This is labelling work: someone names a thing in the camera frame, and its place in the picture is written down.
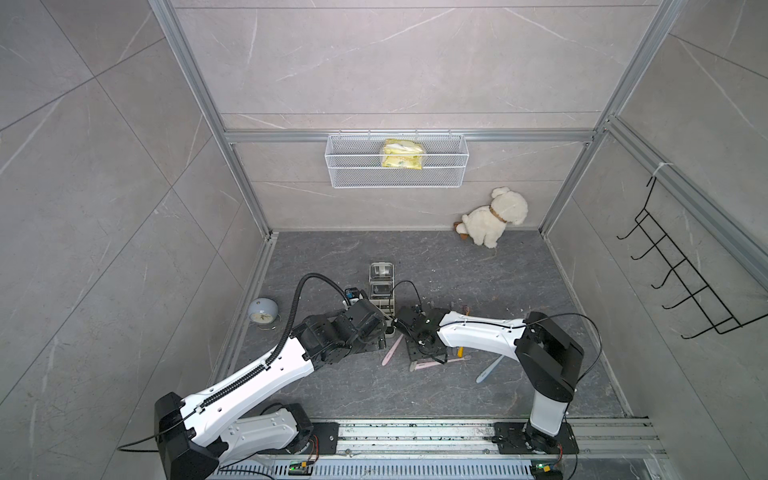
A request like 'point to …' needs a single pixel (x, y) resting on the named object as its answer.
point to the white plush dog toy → (486, 224)
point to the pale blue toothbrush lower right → (489, 369)
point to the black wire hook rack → (710, 304)
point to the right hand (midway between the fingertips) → (421, 350)
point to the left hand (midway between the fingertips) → (376, 331)
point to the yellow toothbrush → (461, 352)
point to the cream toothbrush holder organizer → (381, 278)
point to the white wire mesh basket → (354, 161)
